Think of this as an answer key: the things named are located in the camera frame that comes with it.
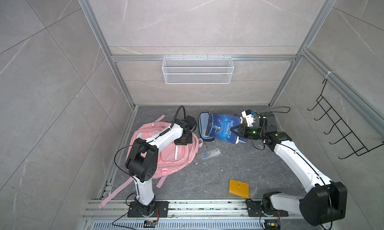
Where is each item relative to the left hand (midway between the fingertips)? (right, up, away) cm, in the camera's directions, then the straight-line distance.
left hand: (185, 139), depth 91 cm
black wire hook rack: (+73, +2, -31) cm, 79 cm away
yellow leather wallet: (+30, -24, -13) cm, 41 cm away
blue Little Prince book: (+20, +8, -8) cm, 23 cm away
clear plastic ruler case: (+16, -9, +1) cm, 18 cm away
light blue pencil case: (+12, +12, +18) cm, 25 cm away
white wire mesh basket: (+8, +46, +9) cm, 48 cm away
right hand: (+26, +8, -12) cm, 29 cm away
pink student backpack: (-9, -11, -7) cm, 16 cm away
